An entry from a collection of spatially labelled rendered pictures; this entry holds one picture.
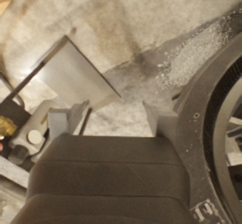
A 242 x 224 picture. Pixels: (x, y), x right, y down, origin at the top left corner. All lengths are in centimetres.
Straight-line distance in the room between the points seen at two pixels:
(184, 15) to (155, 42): 15
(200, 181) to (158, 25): 63
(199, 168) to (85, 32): 70
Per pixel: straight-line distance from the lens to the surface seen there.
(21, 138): 64
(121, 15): 79
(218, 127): 41
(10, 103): 77
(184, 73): 89
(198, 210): 29
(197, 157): 32
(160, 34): 80
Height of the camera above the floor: 76
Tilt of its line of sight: 50 degrees down
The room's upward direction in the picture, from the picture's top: 169 degrees counter-clockwise
